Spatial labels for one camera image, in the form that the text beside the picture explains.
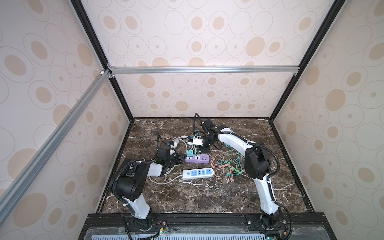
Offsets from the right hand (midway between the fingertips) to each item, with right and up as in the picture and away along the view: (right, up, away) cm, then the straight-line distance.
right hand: (198, 148), depth 95 cm
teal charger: (-5, -2, -3) cm, 7 cm away
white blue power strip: (-1, -14, -8) cm, 16 cm away
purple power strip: (0, -6, -1) cm, 6 cm away
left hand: (-6, -3, -2) cm, 7 cm away
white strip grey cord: (-20, -7, -27) cm, 34 cm away
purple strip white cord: (-14, +6, +11) cm, 18 cm away
